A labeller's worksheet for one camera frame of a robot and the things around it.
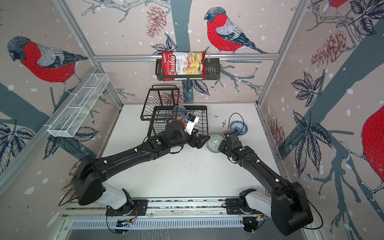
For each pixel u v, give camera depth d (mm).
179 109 1104
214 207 745
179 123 670
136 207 729
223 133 699
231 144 654
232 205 732
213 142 899
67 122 714
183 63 876
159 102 1078
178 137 610
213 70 949
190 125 669
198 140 657
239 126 1026
